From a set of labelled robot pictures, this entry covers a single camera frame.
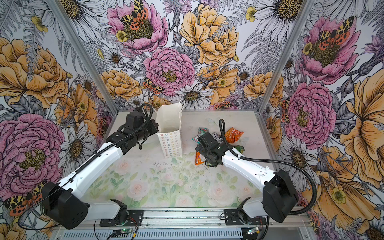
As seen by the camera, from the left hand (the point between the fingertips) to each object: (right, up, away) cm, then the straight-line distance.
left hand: (158, 128), depth 80 cm
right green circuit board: (+46, -48, -9) cm, 67 cm away
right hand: (+24, -16, +3) cm, 29 cm away
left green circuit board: (-13, -48, -9) cm, 50 cm away
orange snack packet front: (+22, -19, +11) cm, 31 cm away
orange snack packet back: (+44, -5, +19) cm, 48 cm away
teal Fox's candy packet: (+23, -3, +22) cm, 32 cm away
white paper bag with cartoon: (+2, +4, +20) cm, 21 cm away
